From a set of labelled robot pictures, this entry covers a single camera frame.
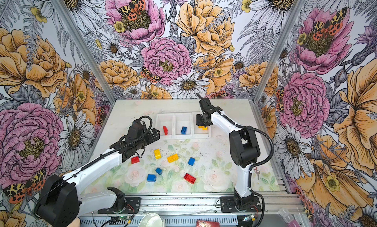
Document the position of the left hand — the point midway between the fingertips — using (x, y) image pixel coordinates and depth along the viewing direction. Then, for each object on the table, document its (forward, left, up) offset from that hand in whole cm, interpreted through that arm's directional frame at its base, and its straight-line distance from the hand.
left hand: (153, 138), depth 86 cm
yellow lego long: (+14, -30, -10) cm, 35 cm away
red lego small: (-9, +11, -9) cm, 17 cm away
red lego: (+13, -4, -10) cm, 17 cm away
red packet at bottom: (-40, -28, -7) cm, 49 cm away
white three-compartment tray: (+18, -14, -12) cm, 26 cm away
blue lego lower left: (-17, +2, -15) cm, 23 cm away
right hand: (+11, -28, -3) cm, 30 cm away
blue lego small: (-9, -22, -11) cm, 26 cm away
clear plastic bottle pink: (-38, -67, -9) cm, 77 cm away
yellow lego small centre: (-4, -1, -10) cm, 11 cm away
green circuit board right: (-37, -49, -11) cm, 62 cm away
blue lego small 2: (-15, -3, -11) cm, 18 cm away
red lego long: (-19, -21, -10) cm, 30 cm away
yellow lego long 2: (-7, -10, -12) cm, 17 cm away
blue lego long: (+12, -17, -10) cm, 23 cm away
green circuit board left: (-36, +12, -11) cm, 40 cm away
